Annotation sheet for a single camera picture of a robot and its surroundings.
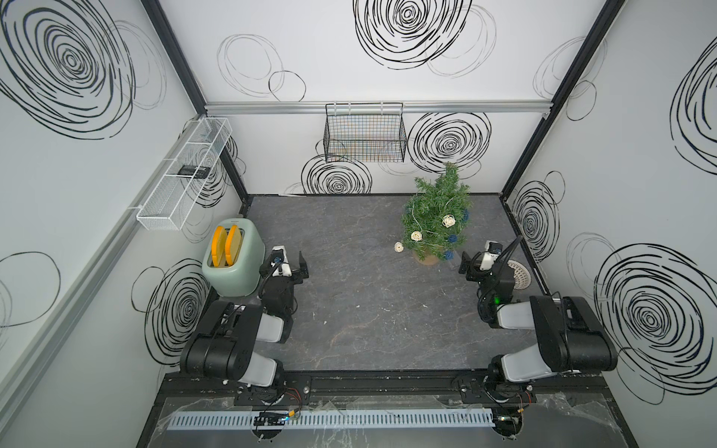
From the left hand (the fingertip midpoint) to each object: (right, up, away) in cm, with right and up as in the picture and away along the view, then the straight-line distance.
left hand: (284, 254), depth 87 cm
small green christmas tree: (+45, +12, -10) cm, 48 cm away
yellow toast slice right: (-12, +3, -9) cm, 15 cm away
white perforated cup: (+79, -8, +6) cm, 79 cm away
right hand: (+64, -1, +3) cm, 64 cm away
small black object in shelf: (-21, +24, -9) cm, 33 cm away
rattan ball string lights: (+48, +10, -13) cm, 51 cm away
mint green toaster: (-11, -7, -4) cm, 14 cm away
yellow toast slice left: (-16, +3, -10) cm, 19 cm away
